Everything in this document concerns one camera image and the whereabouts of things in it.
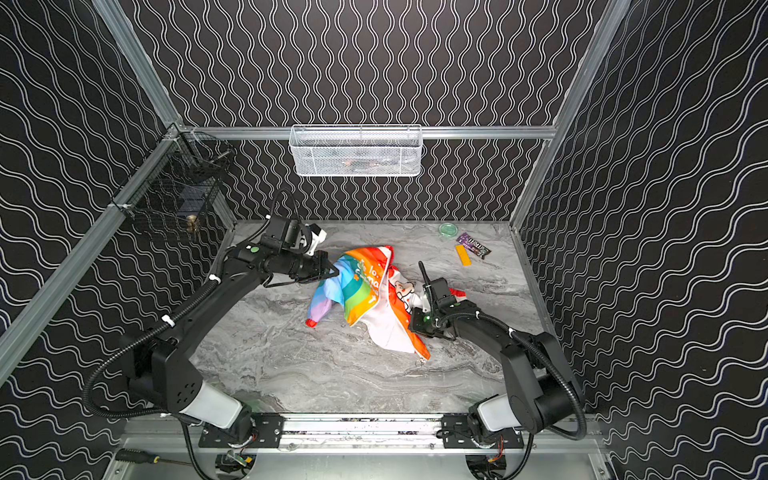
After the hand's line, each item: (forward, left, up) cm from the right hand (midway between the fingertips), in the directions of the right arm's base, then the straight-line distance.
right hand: (413, 327), depth 89 cm
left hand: (+5, +18, +21) cm, 28 cm away
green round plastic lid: (+42, -15, -1) cm, 45 cm away
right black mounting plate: (-26, -10, -3) cm, 28 cm away
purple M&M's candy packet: (+35, -24, -2) cm, 42 cm away
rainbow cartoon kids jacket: (+7, +14, +12) cm, 19 cm away
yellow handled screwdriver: (-34, +65, +1) cm, 73 cm away
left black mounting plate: (-28, +37, -1) cm, 46 cm away
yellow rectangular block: (+30, -19, -3) cm, 36 cm away
